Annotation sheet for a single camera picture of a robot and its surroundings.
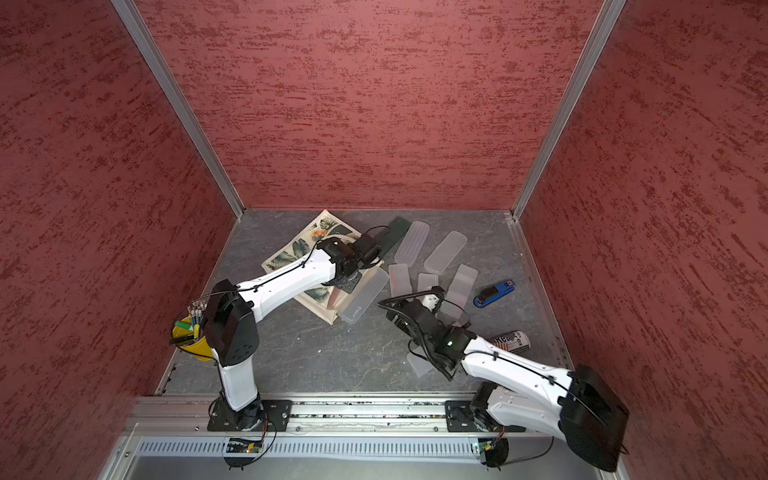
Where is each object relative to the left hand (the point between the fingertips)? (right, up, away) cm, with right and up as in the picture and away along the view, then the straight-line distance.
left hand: (335, 281), depth 85 cm
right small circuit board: (+40, -39, -13) cm, 57 cm away
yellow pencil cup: (-39, -13, -6) cm, 42 cm away
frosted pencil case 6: (+25, -23, -3) cm, 34 cm away
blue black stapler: (+50, -6, +11) cm, 51 cm away
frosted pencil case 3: (+29, -2, +16) cm, 33 cm away
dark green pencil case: (+19, +17, +30) cm, 39 cm away
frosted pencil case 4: (+20, -2, +15) cm, 25 cm away
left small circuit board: (-20, -39, -13) cm, 46 cm away
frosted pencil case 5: (+9, -4, +12) cm, 16 cm away
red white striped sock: (+53, -17, -1) cm, 55 cm away
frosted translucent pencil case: (+36, +7, +22) cm, 43 cm away
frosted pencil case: (+38, -6, +9) cm, 40 cm away
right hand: (+18, -10, -3) cm, 21 cm away
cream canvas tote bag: (-3, -5, -2) cm, 7 cm away
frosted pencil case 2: (+24, +11, +25) cm, 36 cm away
